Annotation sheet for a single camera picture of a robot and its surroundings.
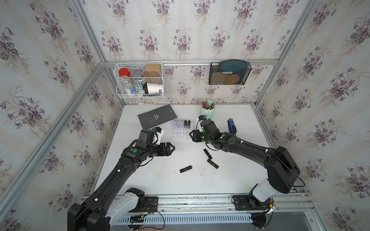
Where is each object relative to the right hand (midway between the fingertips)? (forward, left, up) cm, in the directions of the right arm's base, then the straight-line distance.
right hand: (193, 131), depth 86 cm
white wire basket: (+30, +36, +15) cm, 49 cm away
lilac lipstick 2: (+11, +8, -7) cm, 15 cm away
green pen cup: (+18, -10, +2) cm, 21 cm away
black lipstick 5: (-16, -14, -13) cm, 25 cm away
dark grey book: (+19, +32, -12) cm, 39 cm away
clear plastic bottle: (+22, +41, +19) cm, 50 cm away
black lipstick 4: (-8, -9, -13) cm, 18 cm away
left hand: (-12, +13, +1) cm, 18 cm away
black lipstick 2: (+11, +3, -7) cm, 14 cm away
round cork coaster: (+36, -27, +13) cm, 46 cm away
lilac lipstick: (+11, +10, -7) cm, 16 cm away
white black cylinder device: (+26, +27, +12) cm, 39 cm away
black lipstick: (+12, +5, -5) cm, 14 cm away
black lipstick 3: (-18, +5, -13) cm, 23 cm away
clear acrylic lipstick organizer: (+8, +8, -11) cm, 16 cm away
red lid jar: (+32, +46, +20) cm, 59 cm away
